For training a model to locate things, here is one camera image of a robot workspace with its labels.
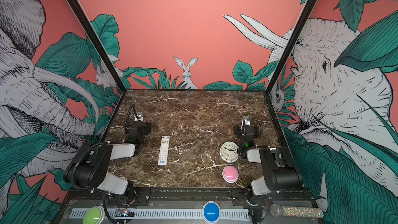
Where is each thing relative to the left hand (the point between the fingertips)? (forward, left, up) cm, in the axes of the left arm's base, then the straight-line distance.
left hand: (137, 119), depth 92 cm
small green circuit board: (-46, -2, -9) cm, 47 cm away
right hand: (-3, -65, 0) cm, 65 cm away
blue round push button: (-47, -42, -7) cm, 63 cm away
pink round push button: (-31, -53, -8) cm, 62 cm away
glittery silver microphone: (-48, -72, -4) cm, 86 cm away
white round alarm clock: (-20, -54, -6) cm, 58 cm away
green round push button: (-46, +10, -7) cm, 48 cm away
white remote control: (-17, -17, -8) cm, 25 cm away
